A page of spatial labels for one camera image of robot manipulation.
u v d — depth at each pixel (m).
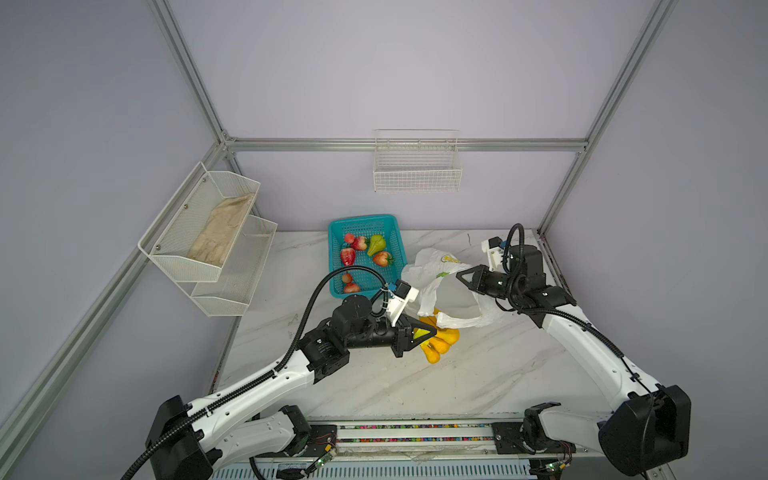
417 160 0.96
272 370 0.47
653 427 0.39
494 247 0.72
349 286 1.01
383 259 1.07
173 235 0.68
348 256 1.08
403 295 0.59
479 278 0.68
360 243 1.11
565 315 0.51
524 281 0.60
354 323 0.51
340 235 1.13
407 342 0.56
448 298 0.73
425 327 0.62
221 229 0.80
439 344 0.65
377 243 1.11
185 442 0.38
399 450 0.73
